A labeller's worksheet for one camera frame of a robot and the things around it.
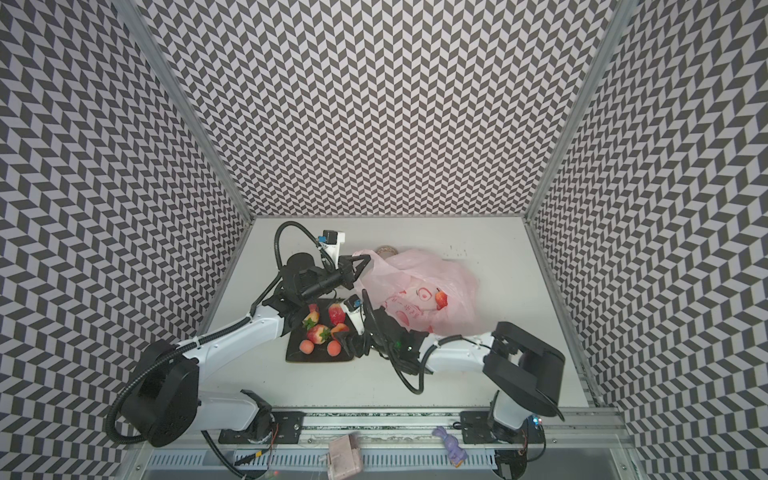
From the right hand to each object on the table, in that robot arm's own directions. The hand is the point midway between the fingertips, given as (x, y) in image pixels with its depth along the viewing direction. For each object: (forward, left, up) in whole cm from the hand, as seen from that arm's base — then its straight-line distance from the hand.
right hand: (344, 335), depth 80 cm
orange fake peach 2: (-2, +4, -5) cm, 7 cm away
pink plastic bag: (+17, -25, -10) cm, 32 cm away
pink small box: (-27, -2, -3) cm, 27 cm away
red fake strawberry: (+8, +4, -4) cm, 10 cm away
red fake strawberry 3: (+4, +3, -4) cm, 6 cm away
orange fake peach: (-1, +11, -5) cm, 12 cm away
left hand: (+14, -8, +15) cm, 22 cm away
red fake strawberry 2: (+2, +8, -3) cm, 9 cm away
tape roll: (+34, -10, -8) cm, 37 cm away
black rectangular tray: (-2, +8, -6) cm, 10 cm away
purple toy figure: (-26, -27, -7) cm, 38 cm away
